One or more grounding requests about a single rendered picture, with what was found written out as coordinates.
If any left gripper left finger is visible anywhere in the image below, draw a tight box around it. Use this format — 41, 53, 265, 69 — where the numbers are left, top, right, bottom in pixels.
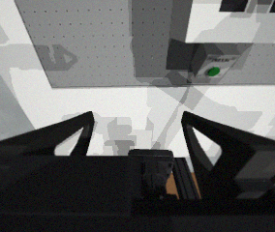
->
0, 111, 95, 156

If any grey flat rectangular mat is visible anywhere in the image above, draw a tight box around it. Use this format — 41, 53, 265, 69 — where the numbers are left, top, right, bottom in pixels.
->
14, 0, 275, 88

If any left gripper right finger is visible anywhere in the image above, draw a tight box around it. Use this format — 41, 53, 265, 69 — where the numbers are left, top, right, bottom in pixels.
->
181, 111, 275, 199

